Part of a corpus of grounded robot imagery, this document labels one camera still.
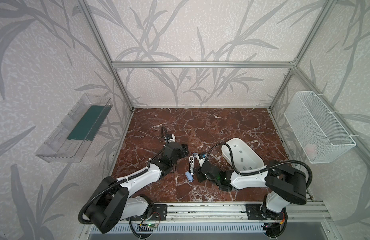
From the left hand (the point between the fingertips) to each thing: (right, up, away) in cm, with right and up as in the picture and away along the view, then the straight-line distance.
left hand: (185, 142), depth 87 cm
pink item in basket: (+63, -1, -14) cm, 65 cm away
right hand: (+5, -12, -2) cm, 14 cm away
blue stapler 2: (+3, -14, +2) cm, 14 cm away
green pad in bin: (-40, +10, -24) cm, 48 cm away
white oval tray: (+37, -11, +7) cm, 39 cm away
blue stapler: (+2, -19, -4) cm, 19 cm away
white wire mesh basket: (+60, +6, -24) cm, 65 cm away
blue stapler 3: (+9, -6, -12) cm, 16 cm away
